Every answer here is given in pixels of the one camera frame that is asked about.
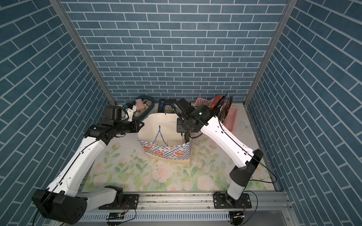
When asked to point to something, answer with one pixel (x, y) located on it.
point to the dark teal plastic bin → (146, 111)
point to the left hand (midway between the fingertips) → (147, 123)
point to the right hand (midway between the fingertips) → (182, 128)
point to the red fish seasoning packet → (216, 100)
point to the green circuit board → (116, 216)
